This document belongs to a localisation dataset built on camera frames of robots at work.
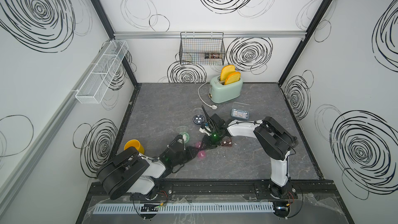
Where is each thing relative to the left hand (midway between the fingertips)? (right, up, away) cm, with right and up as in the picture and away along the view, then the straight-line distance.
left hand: (200, 152), depth 85 cm
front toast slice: (+20, +43, +11) cm, 49 cm away
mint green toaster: (+13, +34, +16) cm, 40 cm away
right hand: (+1, 0, +2) cm, 2 cm away
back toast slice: (+17, +48, +15) cm, 53 cm away
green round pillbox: (-11, +9, +13) cm, 20 cm away
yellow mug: (-34, +6, -4) cm, 35 cm away
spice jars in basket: (+7, +55, +6) cm, 56 cm away
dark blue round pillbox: (-1, +16, +14) cm, 22 cm away
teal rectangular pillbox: (+26, +20, +17) cm, 37 cm away
